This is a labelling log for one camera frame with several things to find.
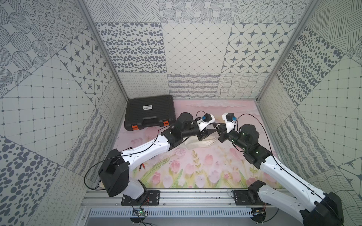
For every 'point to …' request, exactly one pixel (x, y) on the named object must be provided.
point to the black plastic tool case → (145, 112)
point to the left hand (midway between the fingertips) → (213, 121)
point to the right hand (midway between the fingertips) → (214, 124)
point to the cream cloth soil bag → (193, 141)
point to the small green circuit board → (141, 212)
